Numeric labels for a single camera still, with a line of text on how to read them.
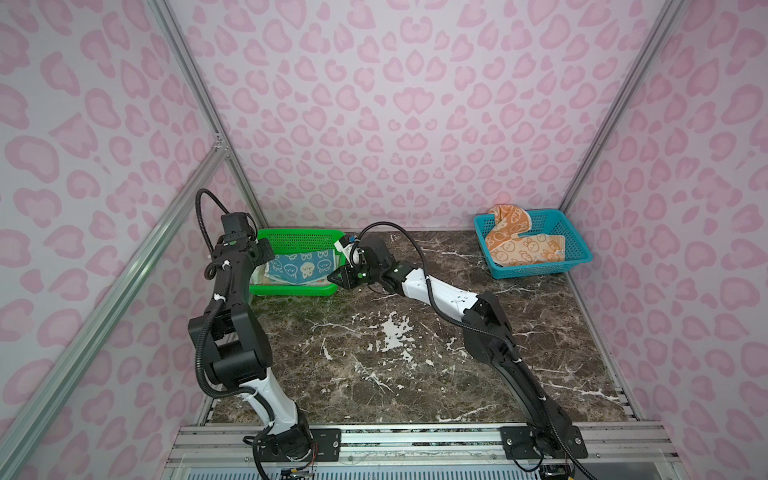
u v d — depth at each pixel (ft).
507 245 3.73
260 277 3.05
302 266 3.42
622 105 2.75
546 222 3.74
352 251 2.62
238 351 1.61
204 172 2.70
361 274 2.62
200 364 1.32
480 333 1.72
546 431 2.11
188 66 2.50
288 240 3.85
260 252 2.62
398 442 2.46
